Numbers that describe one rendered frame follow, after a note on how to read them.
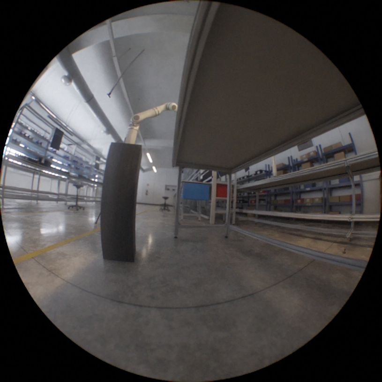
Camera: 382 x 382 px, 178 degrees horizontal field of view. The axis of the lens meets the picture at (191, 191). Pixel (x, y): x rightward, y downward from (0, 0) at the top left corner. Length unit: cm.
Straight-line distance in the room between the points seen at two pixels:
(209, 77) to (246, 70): 16
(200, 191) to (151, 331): 252
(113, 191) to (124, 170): 16
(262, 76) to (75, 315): 118
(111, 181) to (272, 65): 107
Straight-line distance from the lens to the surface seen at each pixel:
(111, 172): 90
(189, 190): 262
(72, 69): 406
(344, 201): 388
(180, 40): 347
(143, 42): 365
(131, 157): 90
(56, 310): 67
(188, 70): 52
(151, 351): 50
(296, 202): 441
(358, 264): 88
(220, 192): 285
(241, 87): 65
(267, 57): 59
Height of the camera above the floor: 46
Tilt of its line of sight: 6 degrees up
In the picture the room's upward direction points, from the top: 4 degrees clockwise
